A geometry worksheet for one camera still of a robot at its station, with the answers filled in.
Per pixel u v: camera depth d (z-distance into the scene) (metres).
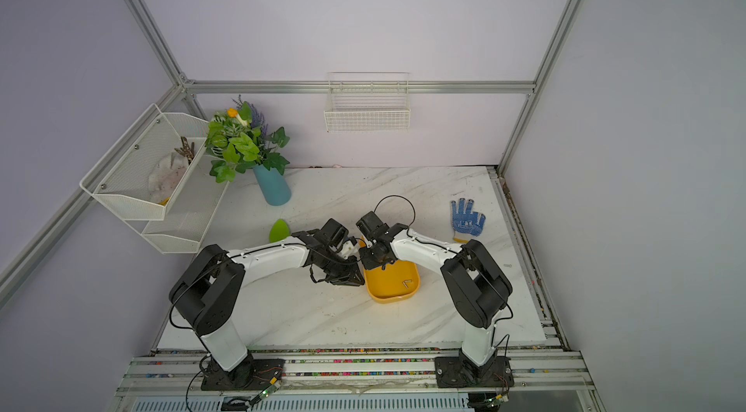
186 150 0.82
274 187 1.05
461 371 0.69
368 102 0.94
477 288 0.48
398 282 0.89
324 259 0.70
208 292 0.47
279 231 1.02
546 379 0.74
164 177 0.78
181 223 0.90
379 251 0.66
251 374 0.70
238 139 0.78
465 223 1.04
